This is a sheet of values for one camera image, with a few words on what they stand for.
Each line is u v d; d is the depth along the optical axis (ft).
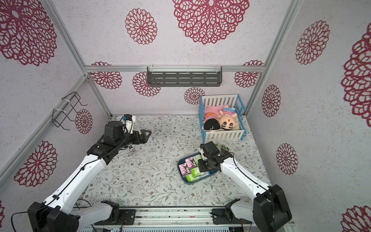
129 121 2.17
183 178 2.77
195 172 2.73
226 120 3.26
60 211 1.25
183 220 2.40
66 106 2.54
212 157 2.03
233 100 3.59
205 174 2.68
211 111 3.66
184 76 3.02
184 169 2.78
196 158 2.94
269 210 1.31
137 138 2.17
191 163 2.87
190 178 2.77
